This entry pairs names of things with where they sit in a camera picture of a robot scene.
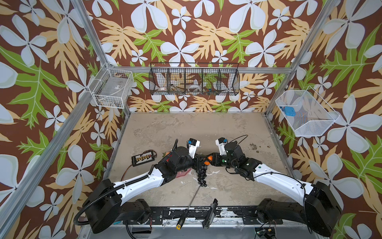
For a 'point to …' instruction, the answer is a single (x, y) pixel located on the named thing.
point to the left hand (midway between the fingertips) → (207, 156)
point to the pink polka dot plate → (181, 174)
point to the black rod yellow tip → (185, 214)
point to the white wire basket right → (307, 113)
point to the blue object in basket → (289, 111)
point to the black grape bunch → (201, 176)
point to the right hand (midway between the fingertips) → (206, 157)
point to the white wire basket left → (111, 87)
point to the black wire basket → (194, 78)
